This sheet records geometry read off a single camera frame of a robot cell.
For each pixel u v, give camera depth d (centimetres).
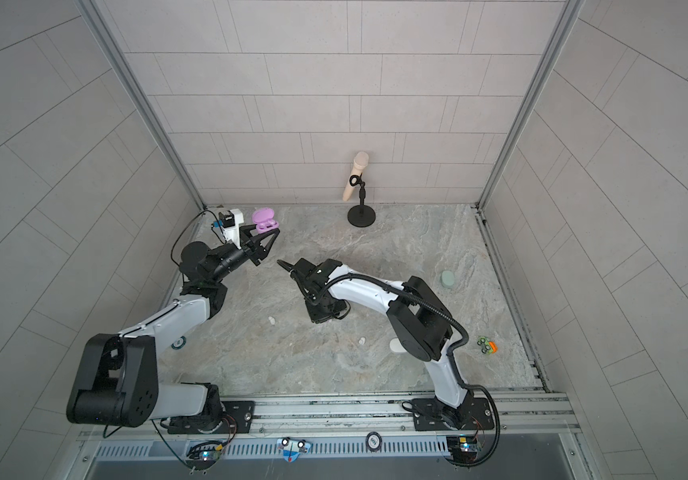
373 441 68
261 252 70
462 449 68
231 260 68
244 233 67
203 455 65
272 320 86
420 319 49
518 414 73
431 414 71
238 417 71
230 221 64
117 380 41
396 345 82
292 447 66
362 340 83
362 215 114
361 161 94
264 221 73
